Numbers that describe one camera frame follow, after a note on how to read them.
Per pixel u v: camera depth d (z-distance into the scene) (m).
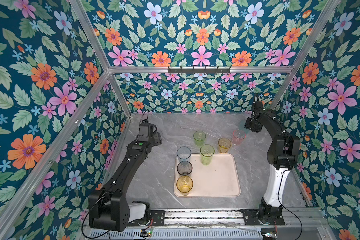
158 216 0.74
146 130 0.63
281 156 0.59
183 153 0.84
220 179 0.87
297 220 0.66
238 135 1.04
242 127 0.98
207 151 0.90
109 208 0.40
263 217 0.67
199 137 0.97
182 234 0.73
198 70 0.91
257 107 0.81
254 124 0.84
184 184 0.80
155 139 0.76
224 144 1.01
